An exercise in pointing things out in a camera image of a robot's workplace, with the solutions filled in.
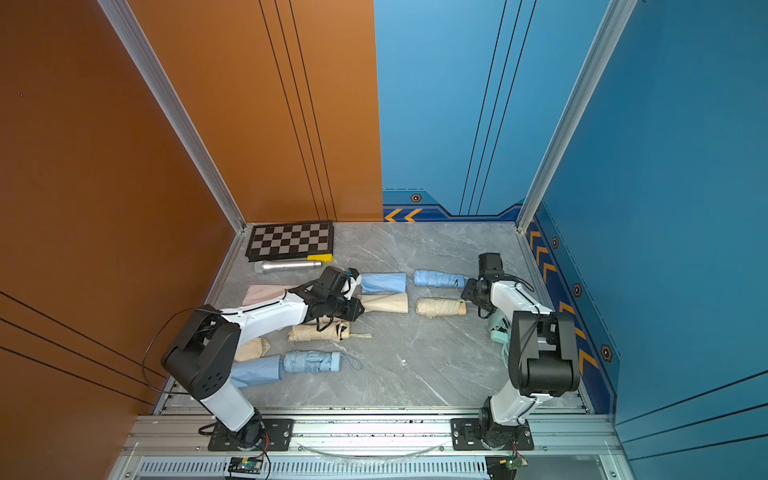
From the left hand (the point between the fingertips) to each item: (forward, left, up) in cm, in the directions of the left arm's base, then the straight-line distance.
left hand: (364, 304), depth 92 cm
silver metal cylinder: (+16, +36, -3) cm, 39 cm away
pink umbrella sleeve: (+6, +35, -4) cm, 36 cm away
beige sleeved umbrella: (0, -21, 0) cm, 21 cm away
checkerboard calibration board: (+28, +30, -2) cm, 42 cm away
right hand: (+5, -36, -1) cm, 36 cm away
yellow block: (+21, +16, -4) cm, 27 cm away
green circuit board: (-40, +26, -7) cm, 48 cm away
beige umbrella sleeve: (+1, -7, 0) cm, 7 cm away
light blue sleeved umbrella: (-17, +14, -2) cm, 22 cm away
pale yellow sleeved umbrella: (-12, +10, +8) cm, 18 cm away
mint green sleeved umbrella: (-9, -40, -1) cm, 41 cm away
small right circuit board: (-39, -38, -4) cm, 55 cm away
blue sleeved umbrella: (+11, -24, -1) cm, 26 cm away
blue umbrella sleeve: (+9, -6, -2) cm, 11 cm away
